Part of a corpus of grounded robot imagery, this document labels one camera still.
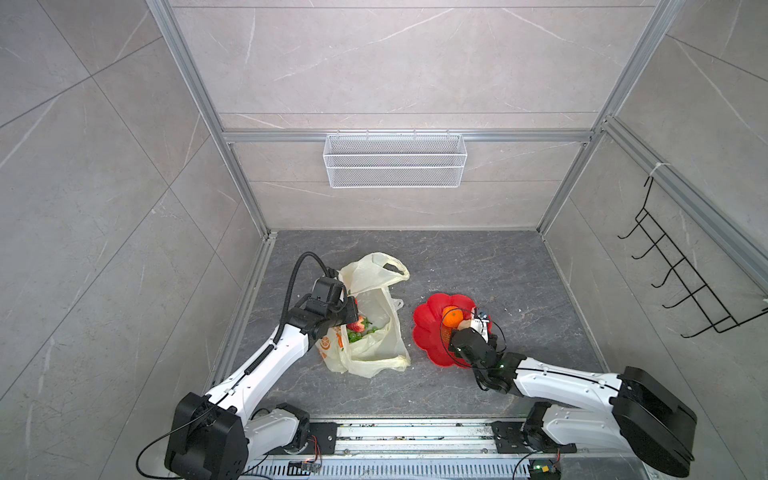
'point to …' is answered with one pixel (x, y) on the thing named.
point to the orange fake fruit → (452, 316)
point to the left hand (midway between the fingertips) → (355, 300)
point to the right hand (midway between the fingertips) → (462, 330)
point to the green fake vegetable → (354, 336)
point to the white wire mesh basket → (395, 160)
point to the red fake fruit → (357, 326)
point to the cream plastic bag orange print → (367, 280)
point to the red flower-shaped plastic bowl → (428, 324)
